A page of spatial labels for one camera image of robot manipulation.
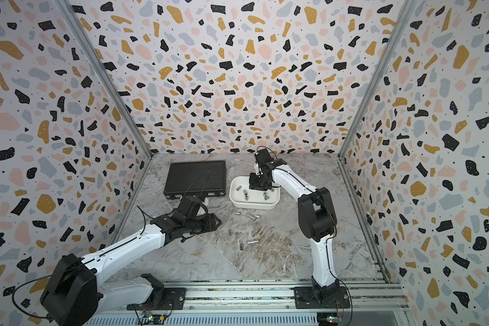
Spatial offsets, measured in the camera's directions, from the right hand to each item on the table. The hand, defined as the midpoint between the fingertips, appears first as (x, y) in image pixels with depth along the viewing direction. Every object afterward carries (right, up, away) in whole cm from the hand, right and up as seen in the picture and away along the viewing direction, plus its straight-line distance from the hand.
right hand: (251, 186), depth 95 cm
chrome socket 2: (-2, -6, +6) cm, 8 cm away
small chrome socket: (+4, -14, +1) cm, 14 cm away
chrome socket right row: (-9, -20, -5) cm, 23 cm away
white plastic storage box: (-5, -6, +6) cm, 10 cm away
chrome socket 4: (-6, -13, +1) cm, 14 cm away
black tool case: (-22, +3, +5) cm, 23 cm away
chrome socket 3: (+7, -6, +8) cm, 12 cm away
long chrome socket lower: (+1, -23, -8) cm, 25 cm away
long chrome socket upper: (+1, -15, 0) cm, 15 cm away
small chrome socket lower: (-4, -25, -9) cm, 27 cm away
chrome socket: (-7, -2, +10) cm, 13 cm away
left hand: (-12, -14, -12) cm, 22 cm away
